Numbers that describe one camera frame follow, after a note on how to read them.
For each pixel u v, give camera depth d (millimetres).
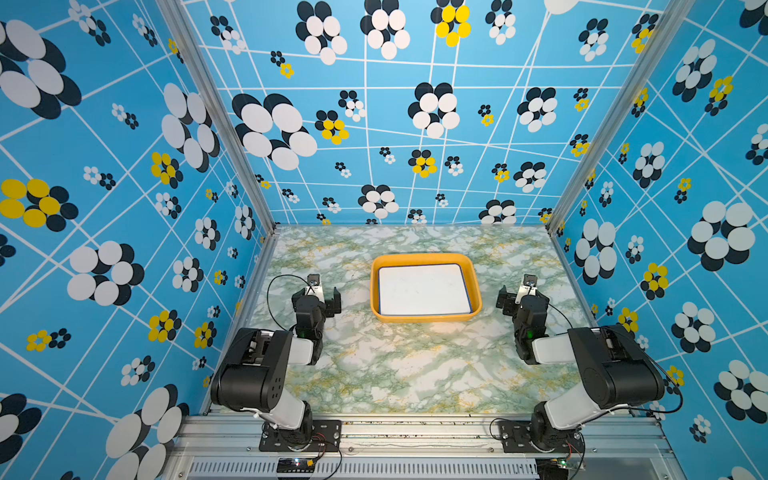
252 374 455
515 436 734
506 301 849
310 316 707
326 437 731
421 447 735
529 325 720
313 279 799
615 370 457
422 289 990
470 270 996
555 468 689
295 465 723
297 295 862
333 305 884
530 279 792
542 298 866
